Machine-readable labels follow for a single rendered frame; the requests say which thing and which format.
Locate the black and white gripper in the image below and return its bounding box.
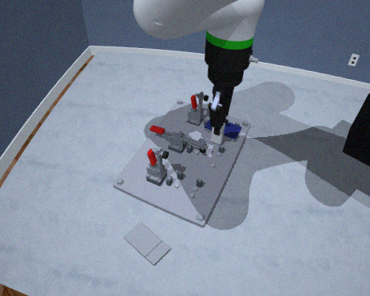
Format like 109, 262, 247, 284
208, 66, 244, 144

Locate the blue rectangular plate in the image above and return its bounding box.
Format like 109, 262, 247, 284
205, 119, 242, 141

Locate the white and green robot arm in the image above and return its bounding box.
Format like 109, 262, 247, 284
133, 0, 265, 73

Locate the grey toggle clamp with red handle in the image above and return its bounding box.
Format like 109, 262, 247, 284
146, 147, 169, 186

